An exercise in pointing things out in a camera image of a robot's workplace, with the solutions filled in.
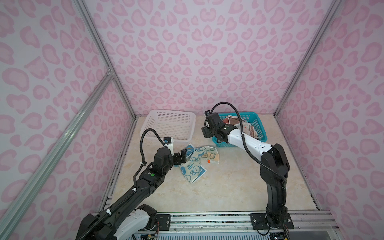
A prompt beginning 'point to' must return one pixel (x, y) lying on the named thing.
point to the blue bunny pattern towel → (192, 170)
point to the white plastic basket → (179, 124)
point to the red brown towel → (232, 119)
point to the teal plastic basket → (257, 121)
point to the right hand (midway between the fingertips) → (207, 126)
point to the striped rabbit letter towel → (248, 128)
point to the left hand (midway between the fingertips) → (182, 148)
